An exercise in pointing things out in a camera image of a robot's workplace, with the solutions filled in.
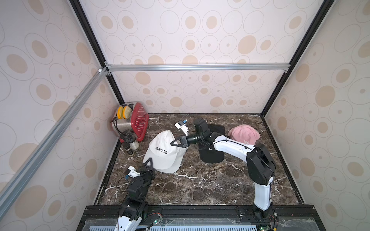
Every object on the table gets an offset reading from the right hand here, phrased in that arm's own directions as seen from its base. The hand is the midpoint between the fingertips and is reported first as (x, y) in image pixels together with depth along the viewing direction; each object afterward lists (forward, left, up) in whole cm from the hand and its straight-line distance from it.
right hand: (170, 149), depth 76 cm
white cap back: (+7, +4, +2) cm, 8 cm away
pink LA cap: (+22, -46, -13) cm, 53 cm away
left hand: (-3, +7, -2) cm, 9 cm away
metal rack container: (+21, +35, -3) cm, 41 cm away
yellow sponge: (+26, +34, +1) cm, 43 cm away
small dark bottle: (+6, +30, -10) cm, 32 cm away
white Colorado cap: (-2, +3, -6) cm, 7 cm away
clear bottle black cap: (+13, +29, -8) cm, 33 cm away
